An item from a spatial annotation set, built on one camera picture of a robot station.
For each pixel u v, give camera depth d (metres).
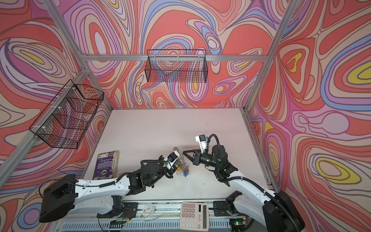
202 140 0.69
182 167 0.77
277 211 0.40
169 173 0.66
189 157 0.72
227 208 0.67
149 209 0.73
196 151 0.70
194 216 0.70
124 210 0.72
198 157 0.66
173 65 1.01
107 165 0.86
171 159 0.60
